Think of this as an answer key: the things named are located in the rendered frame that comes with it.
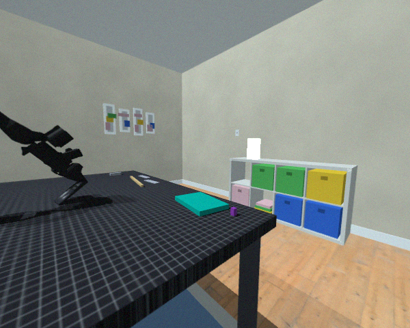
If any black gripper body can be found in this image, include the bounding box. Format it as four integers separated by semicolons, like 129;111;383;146
42;151;83;179

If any black work mat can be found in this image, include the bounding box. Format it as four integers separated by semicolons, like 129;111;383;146
0;171;277;328

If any teal flat slab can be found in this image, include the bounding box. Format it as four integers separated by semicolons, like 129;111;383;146
175;192;229;217

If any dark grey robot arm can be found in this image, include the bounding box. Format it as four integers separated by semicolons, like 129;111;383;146
0;112;83;163

